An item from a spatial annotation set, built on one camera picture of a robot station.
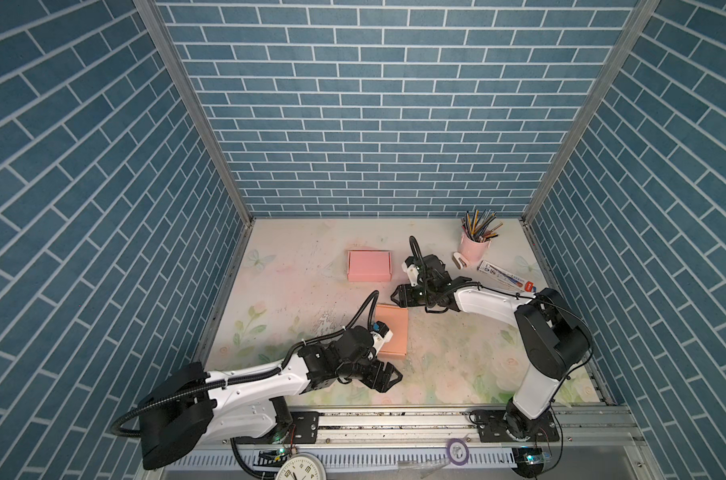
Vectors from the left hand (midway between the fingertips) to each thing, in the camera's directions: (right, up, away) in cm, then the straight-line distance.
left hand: (392, 376), depth 76 cm
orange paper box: (+2, +11, +13) cm, 17 cm away
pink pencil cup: (+31, +31, +30) cm, 53 cm away
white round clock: (-21, -15, -10) cm, 28 cm away
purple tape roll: (+13, -15, -5) cm, 21 cm away
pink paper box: (-7, +27, +27) cm, 39 cm away
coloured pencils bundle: (+32, +40, +28) cm, 59 cm away
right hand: (+2, +18, +17) cm, 25 cm away
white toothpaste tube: (+41, +23, +27) cm, 54 cm away
